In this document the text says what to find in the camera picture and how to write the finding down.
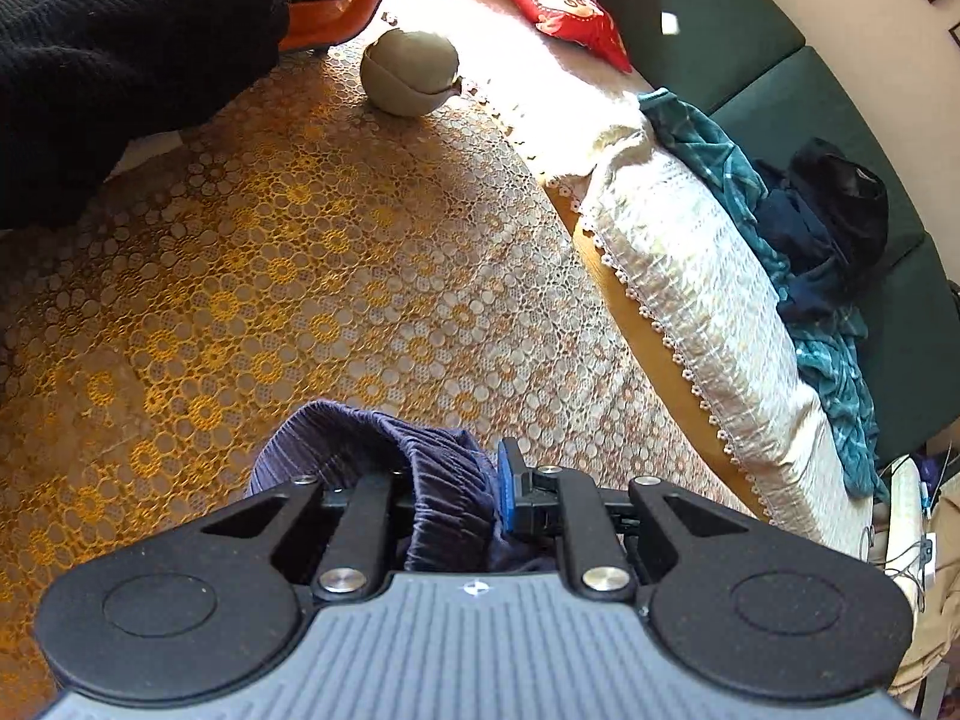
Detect teal blanket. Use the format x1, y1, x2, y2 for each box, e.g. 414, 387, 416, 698
637, 88, 890, 500

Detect black knit garment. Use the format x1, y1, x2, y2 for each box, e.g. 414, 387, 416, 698
0, 0, 293, 230

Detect navy garment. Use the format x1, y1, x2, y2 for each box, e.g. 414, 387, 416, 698
754, 157, 863, 323

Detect red pillow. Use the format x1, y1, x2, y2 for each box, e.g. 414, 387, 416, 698
469, 0, 637, 74

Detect dark purple pants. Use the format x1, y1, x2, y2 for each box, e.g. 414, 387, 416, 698
247, 399, 560, 575

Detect green sofa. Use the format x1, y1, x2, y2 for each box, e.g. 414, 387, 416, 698
585, 0, 960, 466

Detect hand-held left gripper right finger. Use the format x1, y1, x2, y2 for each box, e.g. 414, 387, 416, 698
496, 436, 758, 602

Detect gold lace tablecloth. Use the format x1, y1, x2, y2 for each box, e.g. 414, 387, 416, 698
0, 37, 758, 691

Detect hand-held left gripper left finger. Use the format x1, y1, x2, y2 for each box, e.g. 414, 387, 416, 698
196, 471, 404, 602

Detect grey round pouch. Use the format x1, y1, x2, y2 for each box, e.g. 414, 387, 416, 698
360, 28, 462, 118

